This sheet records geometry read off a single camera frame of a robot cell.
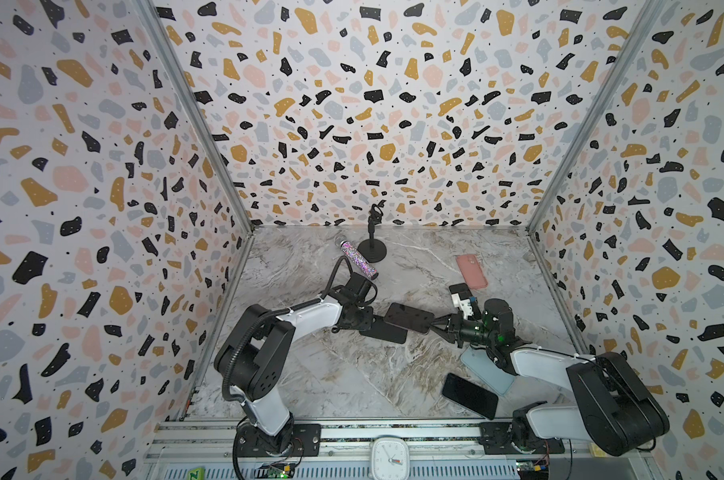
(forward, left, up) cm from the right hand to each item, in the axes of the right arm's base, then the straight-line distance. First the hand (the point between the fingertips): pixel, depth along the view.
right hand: (424, 321), depth 81 cm
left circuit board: (-32, +36, -13) cm, 50 cm away
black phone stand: (+36, +15, -13) cm, 41 cm away
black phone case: (0, +10, -5) cm, 12 cm away
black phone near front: (-15, -13, -14) cm, 24 cm away
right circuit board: (-31, -25, -14) cm, 43 cm away
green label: (-34, +53, -10) cm, 64 cm away
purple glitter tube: (+32, +21, -11) cm, 40 cm away
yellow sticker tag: (-28, -41, -12) cm, 51 cm away
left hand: (+6, +16, -9) cm, 20 cm away
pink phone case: (+29, -21, -15) cm, 39 cm away
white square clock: (-30, +9, -9) cm, 33 cm away
